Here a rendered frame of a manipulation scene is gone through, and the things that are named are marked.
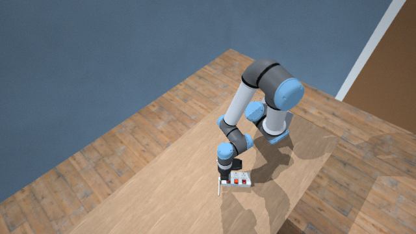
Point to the light grey power strip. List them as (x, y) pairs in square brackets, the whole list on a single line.
[(238, 179)]

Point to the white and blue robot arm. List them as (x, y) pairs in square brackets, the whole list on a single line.
[(282, 92)]

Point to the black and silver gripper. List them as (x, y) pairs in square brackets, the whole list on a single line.
[(225, 171)]

